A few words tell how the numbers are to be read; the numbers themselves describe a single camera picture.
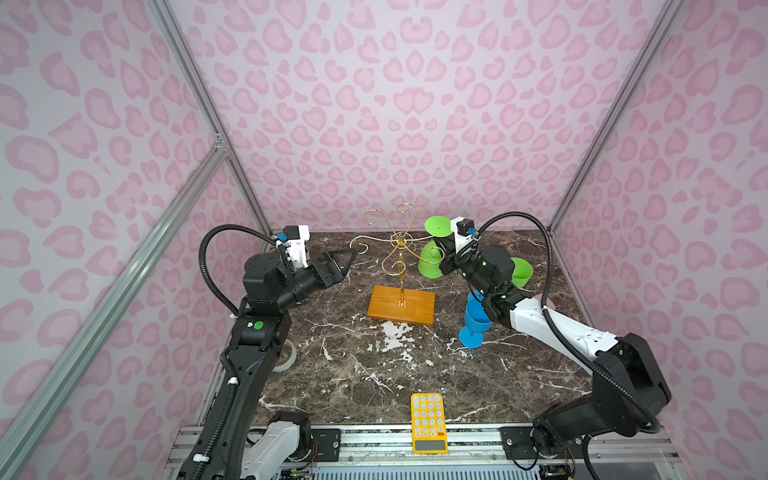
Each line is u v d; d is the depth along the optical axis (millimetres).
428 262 821
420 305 977
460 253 662
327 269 590
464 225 641
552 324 512
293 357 874
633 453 724
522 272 886
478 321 766
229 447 393
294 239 598
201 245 483
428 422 751
